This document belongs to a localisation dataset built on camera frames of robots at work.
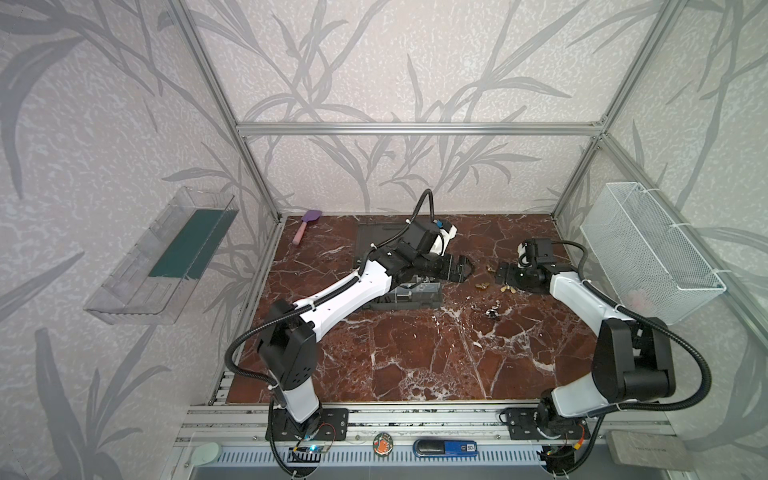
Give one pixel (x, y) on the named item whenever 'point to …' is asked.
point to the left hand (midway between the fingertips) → (465, 260)
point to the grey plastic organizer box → (405, 296)
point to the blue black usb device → (440, 447)
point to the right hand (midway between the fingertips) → (509, 268)
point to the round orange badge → (383, 444)
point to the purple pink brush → (307, 216)
